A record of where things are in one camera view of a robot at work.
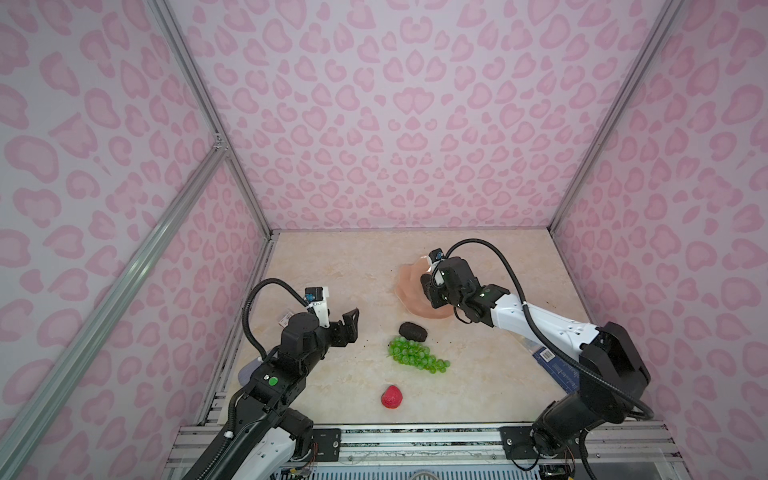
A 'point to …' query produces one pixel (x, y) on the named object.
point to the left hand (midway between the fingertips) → (346, 307)
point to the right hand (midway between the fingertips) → (432, 282)
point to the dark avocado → (412, 331)
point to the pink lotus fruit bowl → (412, 294)
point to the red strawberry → (391, 397)
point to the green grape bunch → (413, 353)
